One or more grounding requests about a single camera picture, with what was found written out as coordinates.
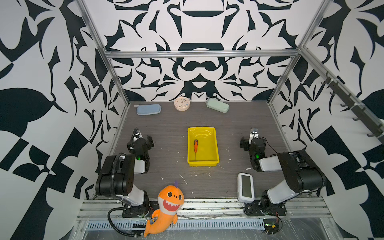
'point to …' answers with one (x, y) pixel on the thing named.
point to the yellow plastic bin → (207, 155)
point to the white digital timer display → (245, 187)
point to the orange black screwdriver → (195, 146)
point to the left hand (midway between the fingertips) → (138, 136)
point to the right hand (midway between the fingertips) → (251, 135)
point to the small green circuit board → (271, 226)
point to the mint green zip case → (217, 105)
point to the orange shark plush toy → (170, 198)
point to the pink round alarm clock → (182, 103)
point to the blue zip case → (148, 109)
